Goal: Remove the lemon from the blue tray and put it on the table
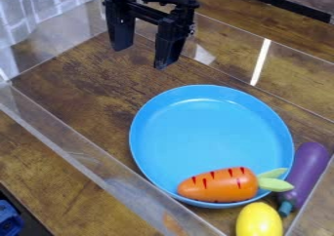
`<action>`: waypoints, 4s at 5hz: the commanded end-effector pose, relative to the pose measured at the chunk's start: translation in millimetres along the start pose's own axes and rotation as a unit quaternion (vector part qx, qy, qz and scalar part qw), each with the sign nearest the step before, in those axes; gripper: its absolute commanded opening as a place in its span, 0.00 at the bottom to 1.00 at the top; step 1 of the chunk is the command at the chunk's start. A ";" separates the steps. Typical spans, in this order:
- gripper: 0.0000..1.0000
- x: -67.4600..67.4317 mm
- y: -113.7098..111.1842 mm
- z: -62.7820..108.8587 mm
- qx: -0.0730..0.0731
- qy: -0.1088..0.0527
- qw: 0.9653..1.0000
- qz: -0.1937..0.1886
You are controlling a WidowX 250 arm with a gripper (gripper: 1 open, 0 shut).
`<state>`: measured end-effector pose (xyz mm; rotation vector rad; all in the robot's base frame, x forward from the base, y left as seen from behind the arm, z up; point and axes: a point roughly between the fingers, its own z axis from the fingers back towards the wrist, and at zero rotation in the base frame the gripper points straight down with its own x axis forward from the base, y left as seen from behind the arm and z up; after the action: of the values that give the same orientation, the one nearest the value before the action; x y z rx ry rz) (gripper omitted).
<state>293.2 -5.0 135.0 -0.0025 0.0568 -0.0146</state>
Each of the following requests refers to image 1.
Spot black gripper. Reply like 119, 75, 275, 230
103, 0, 199, 70

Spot blue round plastic tray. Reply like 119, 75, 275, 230
130, 85, 295, 209

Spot yellow toy lemon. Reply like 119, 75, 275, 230
237, 202, 283, 236

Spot white mesh curtain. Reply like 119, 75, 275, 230
0, 0, 108, 49

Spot orange toy carrot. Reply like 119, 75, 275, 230
178, 167, 294, 203

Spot purple toy eggplant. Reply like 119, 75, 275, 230
278, 142, 330, 217

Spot blue object at corner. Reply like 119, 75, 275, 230
0, 200, 24, 236

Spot clear acrylic enclosure wall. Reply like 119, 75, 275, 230
0, 0, 334, 236

